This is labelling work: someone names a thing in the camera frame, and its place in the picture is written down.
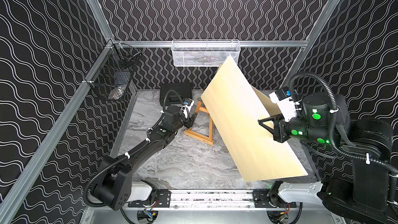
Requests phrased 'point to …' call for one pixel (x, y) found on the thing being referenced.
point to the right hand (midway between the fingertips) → (261, 118)
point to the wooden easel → (189, 132)
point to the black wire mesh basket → (113, 78)
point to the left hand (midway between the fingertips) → (191, 108)
